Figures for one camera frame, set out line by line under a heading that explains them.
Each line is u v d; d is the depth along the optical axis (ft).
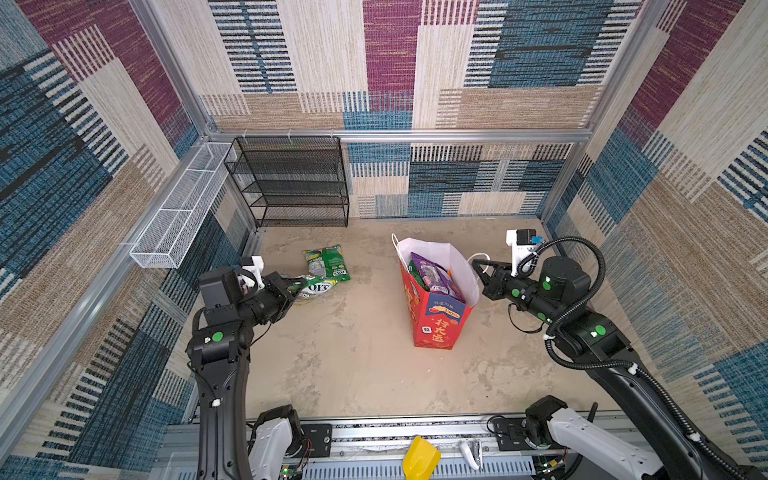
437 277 2.67
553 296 1.63
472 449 2.34
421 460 2.30
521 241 1.87
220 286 1.63
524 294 1.81
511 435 2.39
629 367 1.41
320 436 2.44
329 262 3.45
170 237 3.07
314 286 2.34
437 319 2.50
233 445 1.30
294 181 3.59
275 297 1.95
